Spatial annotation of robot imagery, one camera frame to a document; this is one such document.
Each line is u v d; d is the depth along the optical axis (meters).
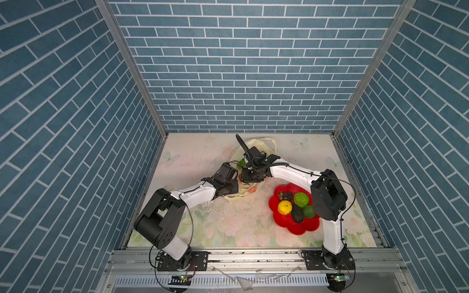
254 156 0.73
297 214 0.82
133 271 0.72
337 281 0.71
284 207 0.83
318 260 0.74
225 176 0.72
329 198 0.51
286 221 0.84
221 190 0.68
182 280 0.72
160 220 0.45
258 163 0.72
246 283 0.70
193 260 0.73
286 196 0.88
